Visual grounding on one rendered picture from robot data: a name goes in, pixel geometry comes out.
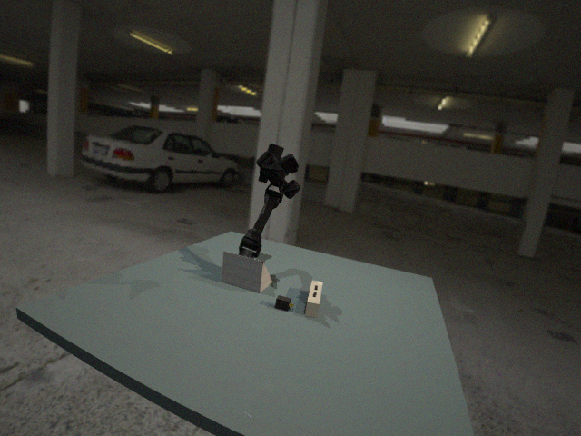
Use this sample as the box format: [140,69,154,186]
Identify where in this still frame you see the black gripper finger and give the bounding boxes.
[285,180,300,197]
[261,154,282,172]

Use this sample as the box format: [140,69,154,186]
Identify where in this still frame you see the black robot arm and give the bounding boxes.
[238,144,299,259]

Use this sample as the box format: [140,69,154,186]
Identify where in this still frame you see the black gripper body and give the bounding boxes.
[256,151,300,199]

